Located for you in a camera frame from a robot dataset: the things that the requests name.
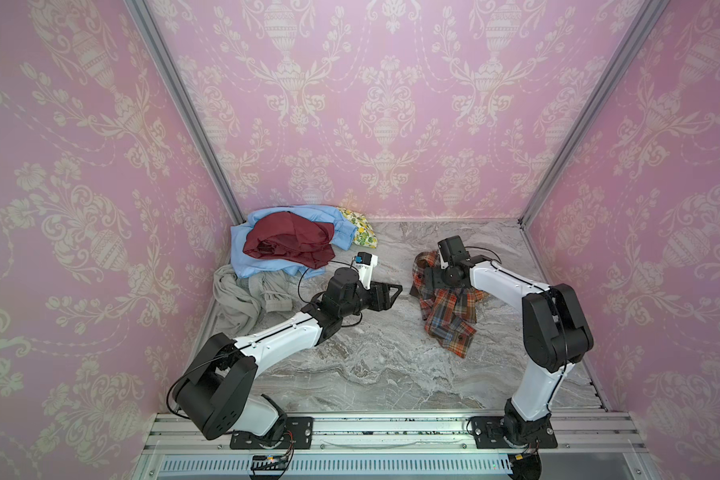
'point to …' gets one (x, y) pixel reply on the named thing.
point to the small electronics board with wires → (271, 462)
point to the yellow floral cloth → (364, 234)
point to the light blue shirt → (243, 264)
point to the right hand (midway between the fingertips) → (443, 277)
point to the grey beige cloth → (249, 303)
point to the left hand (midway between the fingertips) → (396, 290)
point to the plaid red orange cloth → (451, 314)
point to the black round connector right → (525, 465)
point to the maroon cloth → (291, 237)
